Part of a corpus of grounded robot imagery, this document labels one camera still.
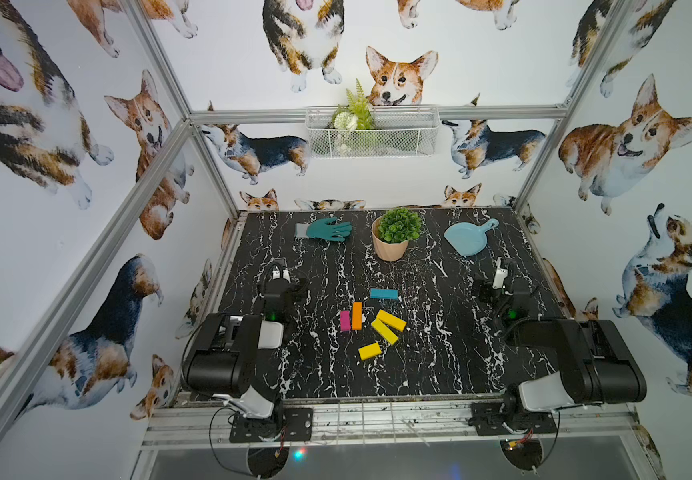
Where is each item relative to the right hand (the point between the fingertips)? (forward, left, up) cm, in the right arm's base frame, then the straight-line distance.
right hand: (490, 271), depth 93 cm
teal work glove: (+24, +55, -6) cm, 60 cm away
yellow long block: (-12, +31, -7) cm, 34 cm away
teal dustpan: (+21, 0, -9) cm, 23 cm away
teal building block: (-2, +34, -8) cm, 35 cm away
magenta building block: (-13, +45, -6) cm, 47 cm away
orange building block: (-10, +41, -6) cm, 43 cm away
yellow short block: (-22, +37, -7) cm, 44 cm away
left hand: (+1, +63, +1) cm, 63 cm away
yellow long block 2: (-17, +32, -7) cm, 37 cm away
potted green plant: (+11, +30, +7) cm, 33 cm away
